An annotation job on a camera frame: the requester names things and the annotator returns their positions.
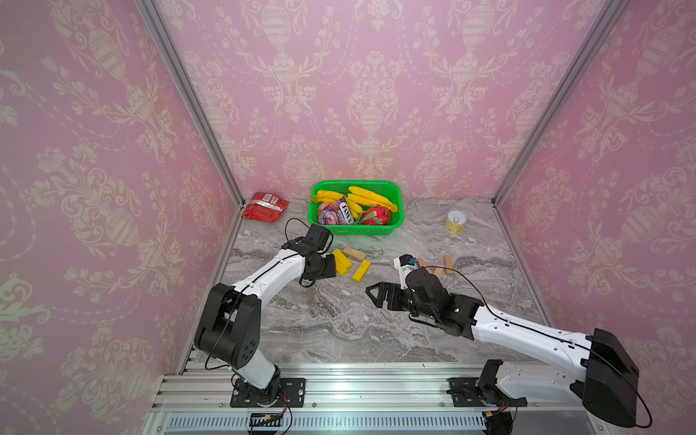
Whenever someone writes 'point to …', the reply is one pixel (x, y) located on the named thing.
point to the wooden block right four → (449, 263)
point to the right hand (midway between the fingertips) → (372, 299)
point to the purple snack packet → (335, 213)
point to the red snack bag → (265, 207)
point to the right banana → (369, 198)
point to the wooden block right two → (422, 263)
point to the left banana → (332, 198)
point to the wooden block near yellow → (355, 254)
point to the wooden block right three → (439, 271)
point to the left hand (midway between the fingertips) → (332, 272)
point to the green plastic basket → (390, 189)
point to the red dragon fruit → (375, 215)
